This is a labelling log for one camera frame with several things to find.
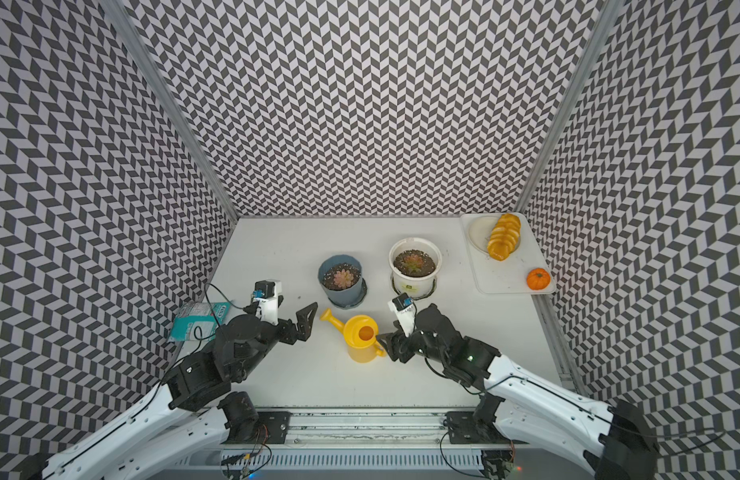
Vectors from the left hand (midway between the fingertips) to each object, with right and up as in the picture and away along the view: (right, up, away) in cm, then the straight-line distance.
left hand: (298, 306), depth 71 cm
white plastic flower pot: (+32, +2, +20) cm, 38 cm away
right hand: (+22, -9, +4) cm, 24 cm away
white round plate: (+56, +20, +39) cm, 71 cm away
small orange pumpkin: (+70, +4, +23) cm, 73 cm away
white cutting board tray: (+63, +4, +30) cm, 70 cm away
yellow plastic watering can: (+14, -9, +7) cm, 18 cm away
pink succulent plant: (+8, +4, +19) cm, 21 cm away
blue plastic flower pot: (+7, -1, +20) cm, 22 cm away
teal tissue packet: (-36, -9, +18) cm, 42 cm away
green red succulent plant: (+30, +9, +23) cm, 39 cm away
